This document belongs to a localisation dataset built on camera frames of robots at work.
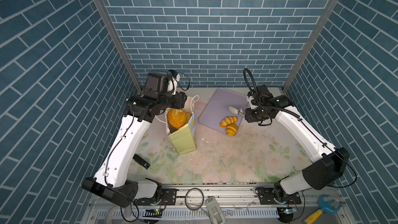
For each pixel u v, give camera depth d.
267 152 0.89
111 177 0.37
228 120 0.99
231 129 0.94
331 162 0.40
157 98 0.47
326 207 0.69
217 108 1.08
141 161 0.83
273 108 0.53
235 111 0.88
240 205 0.72
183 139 0.73
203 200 0.72
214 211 0.68
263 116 0.66
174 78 0.59
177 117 0.76
